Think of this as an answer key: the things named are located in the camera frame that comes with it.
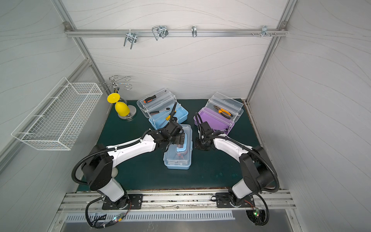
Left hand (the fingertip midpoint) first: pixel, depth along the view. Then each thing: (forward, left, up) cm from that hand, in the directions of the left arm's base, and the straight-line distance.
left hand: (176, 137), depth 86 cm
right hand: (-2, -12, -6) cm, 14 cm away
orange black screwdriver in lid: (+28, +21, +4) cm, 36 cm away
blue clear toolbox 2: (+23, +15, +1) cm, 28 cm away
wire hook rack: (+27, +41, +19) cm, 52 cm away
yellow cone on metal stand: (+19, +37, +1) cm, 41 cm away
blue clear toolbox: (-11, -2, -3) cm, 12 cm away
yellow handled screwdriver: (+22, +9, -9) cm, 26 cm away
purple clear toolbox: (+21, -23, -3) cm, 31 cm away
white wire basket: (-4, +56, +20) cm, 59 cm away
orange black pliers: (+24, -31, -3) cm, 40 cm away
